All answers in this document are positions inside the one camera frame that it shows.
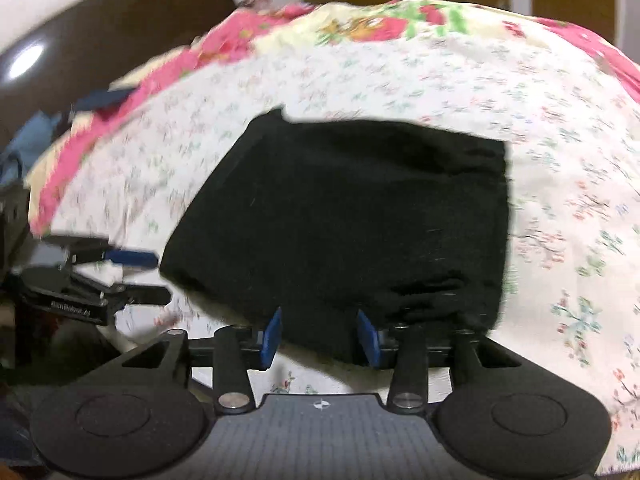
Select black pants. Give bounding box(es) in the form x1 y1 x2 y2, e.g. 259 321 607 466
160 110 509 364

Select floral bed quilt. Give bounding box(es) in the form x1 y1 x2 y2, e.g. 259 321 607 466
26 0 639 474

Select dark wooden headboard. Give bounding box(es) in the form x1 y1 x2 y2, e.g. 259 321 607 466
1 0 235 144

